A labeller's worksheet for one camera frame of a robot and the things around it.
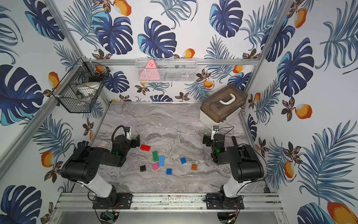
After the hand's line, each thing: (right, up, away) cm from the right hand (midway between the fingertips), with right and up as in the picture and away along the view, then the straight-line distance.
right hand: (213, 134), depth 97 cm
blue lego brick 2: (-21, -16, -9) cm, 28 cm away
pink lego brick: (-38, -19, -11) cm, 44 cm away
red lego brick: (-46, -9, -4) cm, 47 cm away
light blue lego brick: (-34, -16, -9) cm, 39 cm away
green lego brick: (-39, -14, -7) cm, 42 cm away
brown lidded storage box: (+5, +19, -5) cm, 20 cm away
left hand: (-56, +1, -2) cm, 56 cm away
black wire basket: (-90, +43, -2) cm, 100 cm away
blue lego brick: (-29, -21, -13) cm, 39 cm away
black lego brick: (-46, -20, -12) cm, 51 cm away
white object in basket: (-76, +27, -17) cm, 82 cm away
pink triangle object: (-42, +40, -7) cm, 59 cm away
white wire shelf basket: (-36, +46, +4) cm, 58 cm away
